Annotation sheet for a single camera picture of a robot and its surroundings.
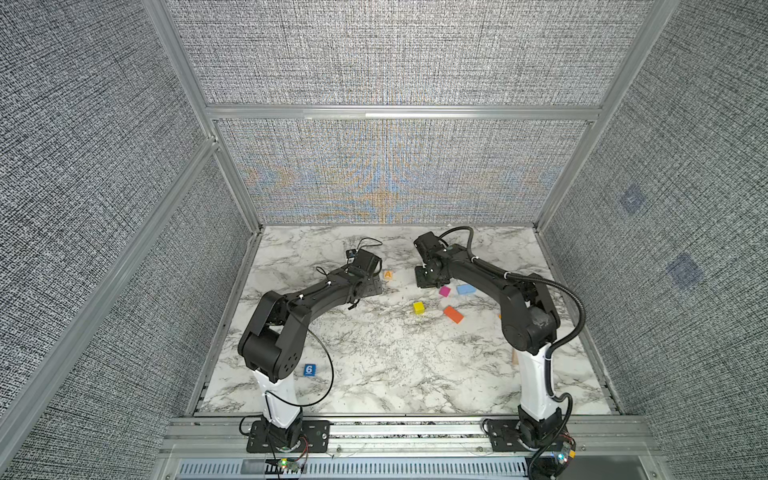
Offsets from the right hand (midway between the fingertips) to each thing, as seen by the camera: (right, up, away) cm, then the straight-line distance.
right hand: (425, 279), depth 100 cm
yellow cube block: (-3, -9, -5) cm, 10 cm away
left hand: (-20, -2, -3) cm, 21 cm away
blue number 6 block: (-34, -24, -16) cm, 45 cm away
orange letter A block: (-12, +1, +4) cm, 13 cm away
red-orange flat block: (+8, -11, -4) cm, 14 cm away
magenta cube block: (+6, -4, +1) cm, 8 cm away
